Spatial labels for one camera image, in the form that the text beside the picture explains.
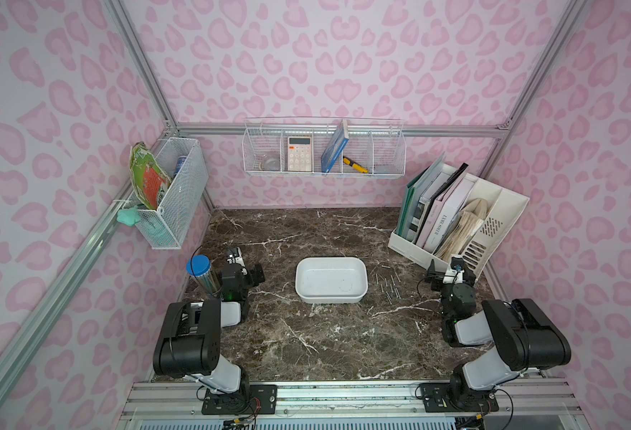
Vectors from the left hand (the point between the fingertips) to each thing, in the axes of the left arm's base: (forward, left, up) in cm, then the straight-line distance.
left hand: (241, 261), depth 94 cm
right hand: (-3, -70, +5) cm, 70 cm away
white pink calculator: (+30, -20, +24) cm, 43 cm away
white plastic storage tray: (-3, -31, -8) cm, 33 cm away
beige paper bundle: (+7, -77, +14) cm, 78 cm away
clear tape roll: (+27, -10, +21) cm, 36 cm away
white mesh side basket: (+22, +17, +26) cm, 38 cm away
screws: (-10, -54, -6) cm, 55 cm away
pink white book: (+8, -69, +15) cm, 71 cm away
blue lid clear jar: (-9, +8, +10) cm, 16 cm away
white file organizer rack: (+11, -90, +13) cm, 91 cm away
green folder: (+10, -57, +22) cm, 62 cm away
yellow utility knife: (+30, -39, +20) cm, 53 cm away
